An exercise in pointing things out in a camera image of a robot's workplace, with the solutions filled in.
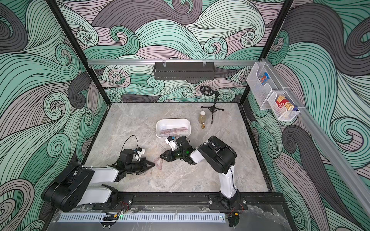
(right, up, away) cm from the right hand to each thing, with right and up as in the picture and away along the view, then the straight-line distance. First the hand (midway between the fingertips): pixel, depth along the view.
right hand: (163, 156), depth 90 cm
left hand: (-5, -3, -4) cm, 7 cm away
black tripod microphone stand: (+29, +43, +5) cm, 52 cm away
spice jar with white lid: (+27, +24, +11) cm, 38 cm away
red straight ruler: (+5, +15, +11) cm, 19 cm away
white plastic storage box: (+8, +17, +14) cm, 23 cm away
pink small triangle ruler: (-3, -3, -2) cm, 5 cm away
